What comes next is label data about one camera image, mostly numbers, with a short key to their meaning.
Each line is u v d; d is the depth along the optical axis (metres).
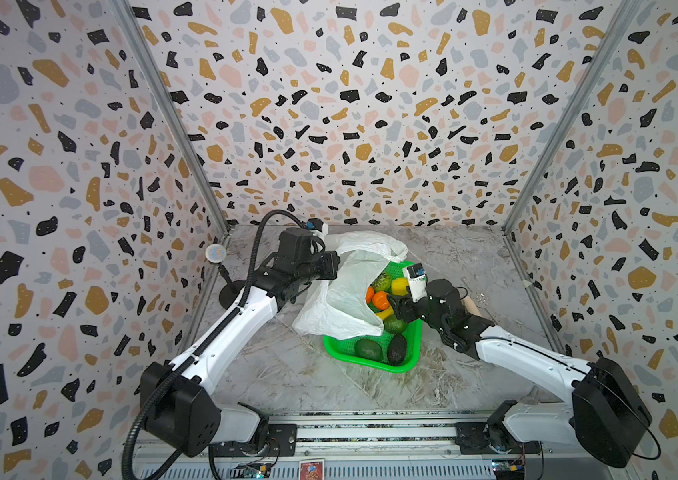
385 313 0.91
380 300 0.94
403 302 0.73
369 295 0.95
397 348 0.85
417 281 0.72
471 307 0.97
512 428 0.62
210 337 0.44
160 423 0.42
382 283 0.97
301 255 0.60
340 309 0.70
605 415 0.41
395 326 0.89
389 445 0.74
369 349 0.84
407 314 0.74
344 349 0.90
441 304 0.62
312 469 0.69
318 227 0.69
